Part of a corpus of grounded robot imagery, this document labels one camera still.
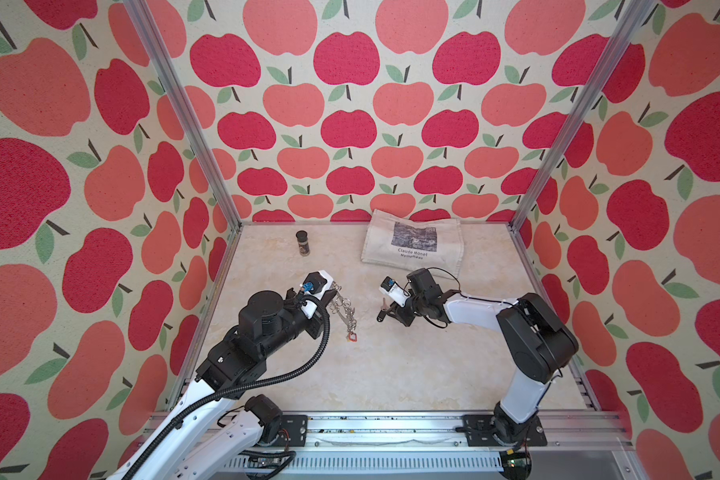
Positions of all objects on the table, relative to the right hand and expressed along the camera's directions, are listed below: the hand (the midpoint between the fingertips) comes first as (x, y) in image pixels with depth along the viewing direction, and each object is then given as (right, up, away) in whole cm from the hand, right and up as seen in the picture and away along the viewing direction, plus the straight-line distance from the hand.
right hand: (397, 305), depth 95 cm
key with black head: (-4, -2, 0) cm, 5 cm away
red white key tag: (-14, -4, -22) cm, 27 cm away
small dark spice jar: (-33, +21, +12) cm, 41 cm away
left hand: (-17, +8, -31) cm, 36 cm away
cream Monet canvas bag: (+4, +21, +10) cm, 23 cm away
